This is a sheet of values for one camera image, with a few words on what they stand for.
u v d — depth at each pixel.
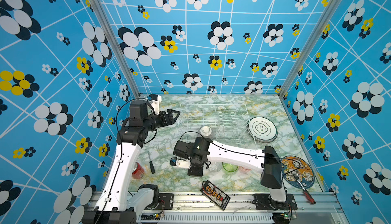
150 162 0.86
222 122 1.02
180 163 0.65
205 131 0.91
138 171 0.75
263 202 0.73
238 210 0.72
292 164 0.85
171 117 0.62
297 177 0.80
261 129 0.96
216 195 0.74
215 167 0.85
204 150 0.51
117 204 0.37
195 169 0.63
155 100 0.62
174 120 0.62
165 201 0.74
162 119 0.61
